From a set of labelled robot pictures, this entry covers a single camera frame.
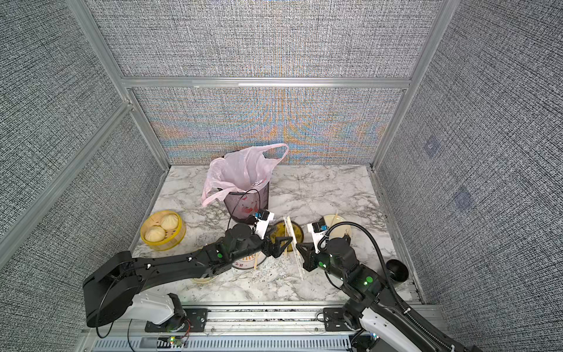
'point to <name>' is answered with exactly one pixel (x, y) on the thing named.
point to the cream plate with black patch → (338, 231)
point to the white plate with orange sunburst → (248, 262)
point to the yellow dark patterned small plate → (278, 230)
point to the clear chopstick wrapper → (257, 182)
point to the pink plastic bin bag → (240, 170)
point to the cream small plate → (203, 280)
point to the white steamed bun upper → (169, 221)
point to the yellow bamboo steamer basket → (173, 238)
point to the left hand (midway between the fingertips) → (289, 234)
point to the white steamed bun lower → (155, 233)
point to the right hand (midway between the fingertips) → (296, 242)
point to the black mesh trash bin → (242, 205)
